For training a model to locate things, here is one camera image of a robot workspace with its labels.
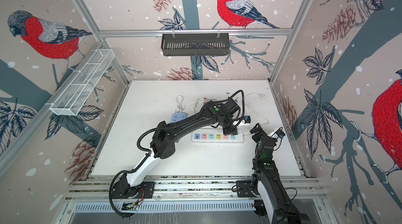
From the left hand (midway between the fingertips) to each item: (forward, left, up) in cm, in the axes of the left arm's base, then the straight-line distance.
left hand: (236, 130), depth 82 cm
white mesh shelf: (+18, +80, +20) cm, 84 cm away
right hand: (+1, -14, -1) cm, 14 cm away
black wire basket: (+56, +23, +18) cm, 63 cm away
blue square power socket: (+15, +34, -8) cm, 38 cm away
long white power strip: (+1, +11, -9) cm, 14 cm away
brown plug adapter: (+28, +16, -9) cm, 33 cm away
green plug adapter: (+29, +11, -9) cm, 32 cm away
